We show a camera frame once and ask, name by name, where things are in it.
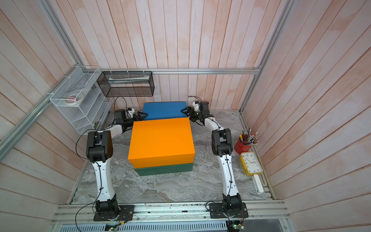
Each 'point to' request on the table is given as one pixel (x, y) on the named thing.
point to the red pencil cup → (240, 147)
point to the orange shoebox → (161, 142)
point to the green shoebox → (162, 169)
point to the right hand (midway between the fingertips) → (182, 112)
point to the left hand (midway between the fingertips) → (147, 118)
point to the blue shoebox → (164, 110)
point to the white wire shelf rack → (88, 115)
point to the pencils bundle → (249, 138)
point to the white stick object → (258, 184)
